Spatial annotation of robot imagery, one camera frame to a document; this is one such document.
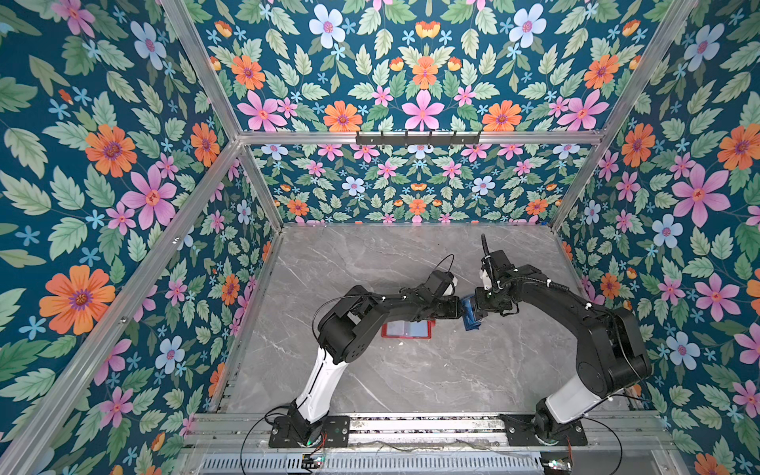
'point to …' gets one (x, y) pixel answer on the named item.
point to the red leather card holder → (408, 330)
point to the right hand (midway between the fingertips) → (487, 301)
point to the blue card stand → (468, 307)
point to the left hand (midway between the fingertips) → (468, 309)
